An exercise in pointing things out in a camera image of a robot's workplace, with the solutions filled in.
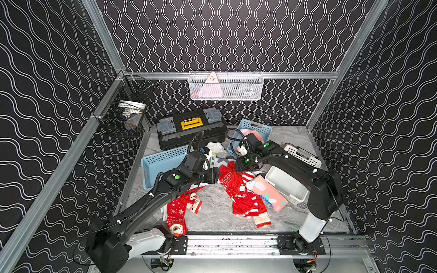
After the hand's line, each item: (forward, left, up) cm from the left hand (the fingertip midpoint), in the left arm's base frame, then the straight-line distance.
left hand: (216, 169), depth 76 cm
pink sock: (-1, -27, -16) cm, 32 cm away
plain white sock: (+26, +1, -19) cm, 32 cm away
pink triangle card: (+40, +6, +15) cm, 44 cm away
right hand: (+7, -11, -8) cm, 15 cm away
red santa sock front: (-12, +18, -19) cm, 29 cm away
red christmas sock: (-7, -16, -18) cm, 25 cm away
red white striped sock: (+6, -16, -15) cm, 23 cm away
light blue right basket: (+13, -10, +1) cm, 16 cm away
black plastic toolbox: (+23, +25, -3) cm, 35 cm away
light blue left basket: (+12, +37, -20) cm, 44 cm away
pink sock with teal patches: (+35, -16, -12) cm, 40 cm away
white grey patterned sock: (+14, +1, -16) cm, 21 cm away
